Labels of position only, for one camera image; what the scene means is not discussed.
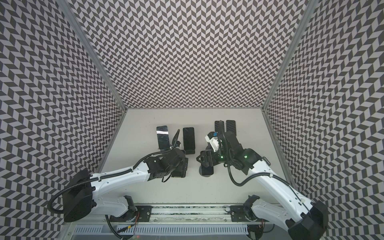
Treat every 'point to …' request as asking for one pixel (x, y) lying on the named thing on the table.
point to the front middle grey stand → (200, 172)
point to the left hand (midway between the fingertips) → (181, 161)
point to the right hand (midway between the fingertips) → (203, 163)
